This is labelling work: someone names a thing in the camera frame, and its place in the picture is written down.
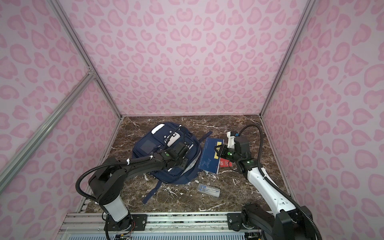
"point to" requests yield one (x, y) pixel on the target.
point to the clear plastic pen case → (208, 189)
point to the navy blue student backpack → (159, 138)
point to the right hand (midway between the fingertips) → (215, 147)
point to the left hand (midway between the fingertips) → (184, 158)
